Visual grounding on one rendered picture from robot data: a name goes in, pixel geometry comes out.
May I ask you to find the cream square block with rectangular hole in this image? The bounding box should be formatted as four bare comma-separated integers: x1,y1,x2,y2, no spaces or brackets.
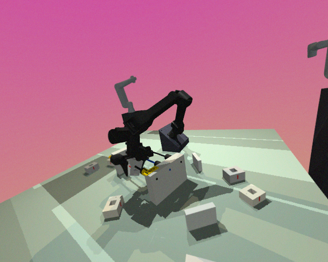
239,184,266,207

